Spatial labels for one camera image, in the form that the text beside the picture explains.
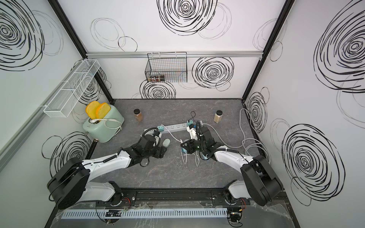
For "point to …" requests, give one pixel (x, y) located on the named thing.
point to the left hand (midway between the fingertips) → (162, 148)
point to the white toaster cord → (92, 121)
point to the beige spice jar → (218, 117)
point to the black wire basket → (173, 65)
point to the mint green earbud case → (166, 142)
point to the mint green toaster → (103, 130)
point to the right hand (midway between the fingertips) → (183, 144)
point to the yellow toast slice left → (91, 109)
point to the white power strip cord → (244, 137)
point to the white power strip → (173, 128)
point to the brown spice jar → (138, 115)
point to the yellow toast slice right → (102, 110)
